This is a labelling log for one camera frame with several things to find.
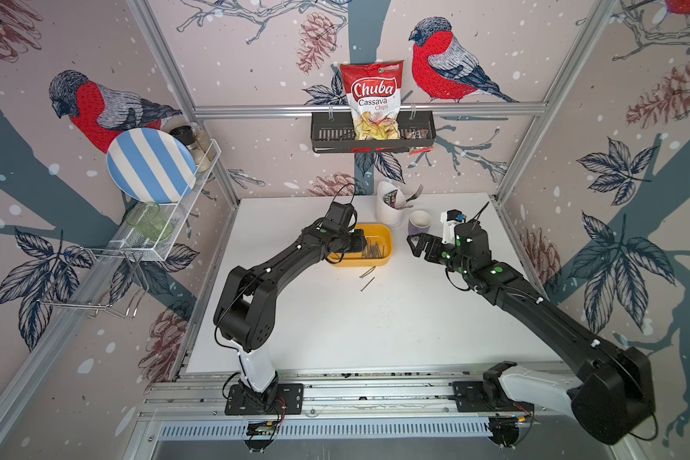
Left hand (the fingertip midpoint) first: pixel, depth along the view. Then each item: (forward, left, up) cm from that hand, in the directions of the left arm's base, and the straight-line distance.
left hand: (370, 236), depth 89 cm
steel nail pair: (+5, -2, -15) cm, 16 cm away
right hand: (-5, -13, +7) cm, 16 cm away
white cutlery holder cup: (+15, -7, -7) cm, 18 cm away
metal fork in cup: (+22, -18, -4) cm, 29 cm away
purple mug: (+14, -20, -9) cm, 25 cm away
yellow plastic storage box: (+11, -3, -12) cm, 17 cm away
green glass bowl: (-8, +57, +18) cm, 60 cm away
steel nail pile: (-5, +1, -15) cm, 16 cm away
